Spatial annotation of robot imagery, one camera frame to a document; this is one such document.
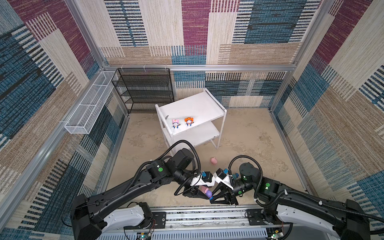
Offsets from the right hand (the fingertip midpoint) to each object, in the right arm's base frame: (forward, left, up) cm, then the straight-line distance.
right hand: (212, 202), depth 63 cm
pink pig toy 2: (+4, +3, +5) cm, 7 cm away
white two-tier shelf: (+35, 0, +16) cm, 39 cm away
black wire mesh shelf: (+75, +43, +2) cm, 86 cm away
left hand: (+4, +1, +4) cm, 6 cm away
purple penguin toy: (+2, +1, +4) cm, 5 cm away
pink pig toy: (+26, -5, -15) cm, 31 cm away
